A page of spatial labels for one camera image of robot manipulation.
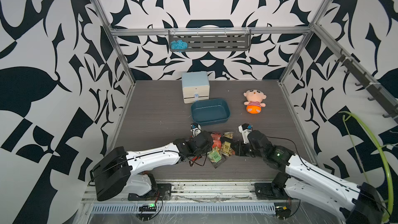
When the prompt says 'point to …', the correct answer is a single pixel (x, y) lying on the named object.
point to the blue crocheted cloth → (179, 45)
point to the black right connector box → (282, 212)
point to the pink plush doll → (254, 98)
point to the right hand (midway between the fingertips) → (228, 144)
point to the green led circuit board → (152, 207)
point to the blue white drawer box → (196, 86)
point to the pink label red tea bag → (217, 140)
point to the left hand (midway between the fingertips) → (208, 140)
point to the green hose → (355, 115)
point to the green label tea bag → (214, 155)
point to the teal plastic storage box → (210, 111)
